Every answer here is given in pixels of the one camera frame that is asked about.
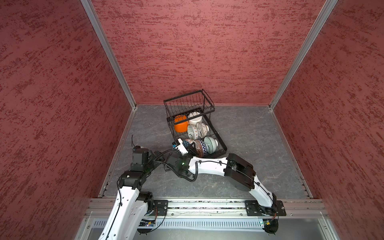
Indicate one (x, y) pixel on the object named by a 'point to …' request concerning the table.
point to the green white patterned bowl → (192, 132)
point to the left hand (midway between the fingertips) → (158, 161)
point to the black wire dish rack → (188, 123)
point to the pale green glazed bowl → (210, 144)
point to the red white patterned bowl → (202, 129)
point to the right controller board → (271, 226)
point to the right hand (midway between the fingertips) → (193, 147)
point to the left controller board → (145, 226)
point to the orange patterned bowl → (201, 148)
